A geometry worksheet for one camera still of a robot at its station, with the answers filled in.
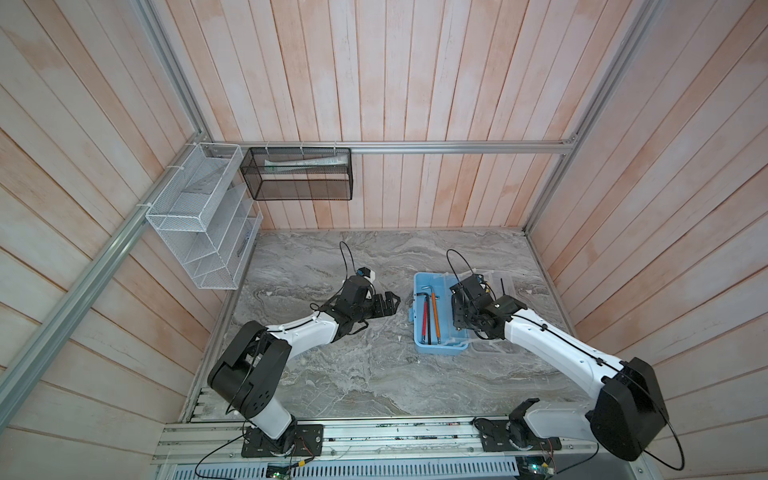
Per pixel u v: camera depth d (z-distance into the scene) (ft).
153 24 2.25
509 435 2.38
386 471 2.30
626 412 1.32
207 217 2.38
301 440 2.38
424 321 3.09
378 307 2.61
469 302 2.12
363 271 2.69
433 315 3.13
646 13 2.25
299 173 3.44
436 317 3.13
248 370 1.58
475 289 2.12
